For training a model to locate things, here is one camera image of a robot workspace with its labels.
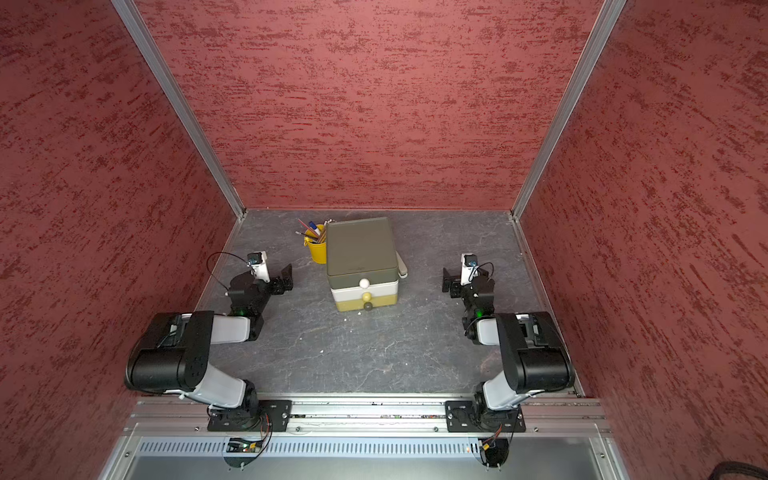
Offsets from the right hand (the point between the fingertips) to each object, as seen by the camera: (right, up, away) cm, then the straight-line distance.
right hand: (458, 270), depth 94 cm
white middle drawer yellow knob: (-29, -6, -9) cm, 31 cm away
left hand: (-59, 0, 0) cm, 59 cm away
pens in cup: (-47, +12, +7) cm, 50 cm away
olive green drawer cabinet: (-30, +3, -15) cm, 33 cm away
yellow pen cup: (-47, +6, +6) cm, 48 cm away
